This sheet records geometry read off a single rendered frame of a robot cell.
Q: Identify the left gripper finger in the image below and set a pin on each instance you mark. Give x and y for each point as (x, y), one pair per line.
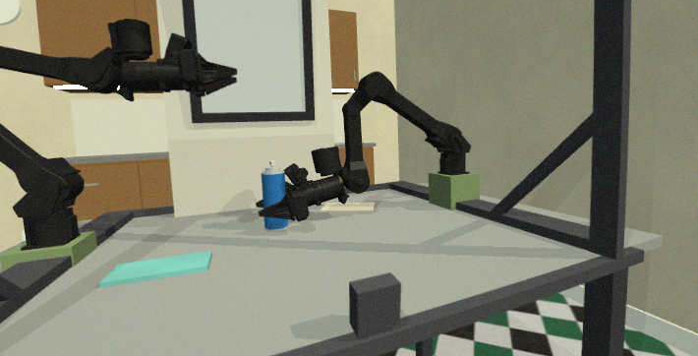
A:
(219, 85)
(211, 72)

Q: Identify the cream wall panel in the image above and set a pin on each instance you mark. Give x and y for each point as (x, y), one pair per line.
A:
(218, 167)

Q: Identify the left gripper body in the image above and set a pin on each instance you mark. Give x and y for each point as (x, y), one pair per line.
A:
(166, 77)

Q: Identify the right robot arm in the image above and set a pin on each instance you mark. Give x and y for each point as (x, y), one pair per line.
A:
(355, 177)

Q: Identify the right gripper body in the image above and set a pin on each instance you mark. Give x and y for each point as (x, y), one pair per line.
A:
(313, 196)

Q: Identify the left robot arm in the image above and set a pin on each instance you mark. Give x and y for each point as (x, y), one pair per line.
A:
(45, 182)

